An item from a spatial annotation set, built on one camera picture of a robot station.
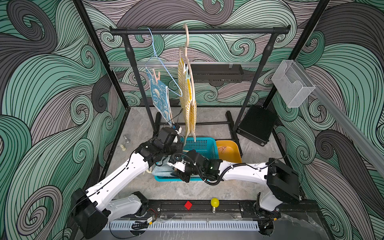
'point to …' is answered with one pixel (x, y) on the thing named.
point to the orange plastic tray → (228, 150)
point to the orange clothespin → (223, 147)
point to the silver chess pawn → (127, 140)
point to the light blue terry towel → (166, 169)
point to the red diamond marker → (188, 205)
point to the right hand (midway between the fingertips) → (171, 172)
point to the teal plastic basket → (206, 147)
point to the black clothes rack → (236, 124)
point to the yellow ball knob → (215, 203)
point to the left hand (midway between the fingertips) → (182, 145)
